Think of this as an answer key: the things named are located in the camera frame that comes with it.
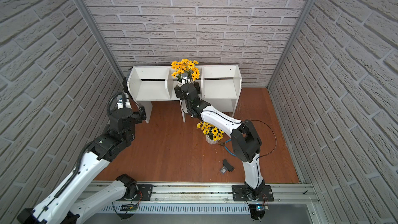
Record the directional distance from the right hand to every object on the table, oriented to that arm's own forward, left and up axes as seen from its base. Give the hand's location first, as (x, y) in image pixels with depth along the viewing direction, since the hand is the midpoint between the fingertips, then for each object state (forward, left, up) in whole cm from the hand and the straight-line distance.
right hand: (187, 83), depth 85 cm
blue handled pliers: (-25, -19, -27) cm, 42 cm away
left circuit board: (-53, +30, -29) cm, 68 cm away
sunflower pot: (-26, -13, -14) cm, 32 cm away
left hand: (-17, +25, +6) cm, 31 cm away
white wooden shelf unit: (0, -19, -3) cm, 19 cm away
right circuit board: (-58, -33, -27) cm, 72 cm away
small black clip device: (-39, -19, -27) cm, 50 cm away
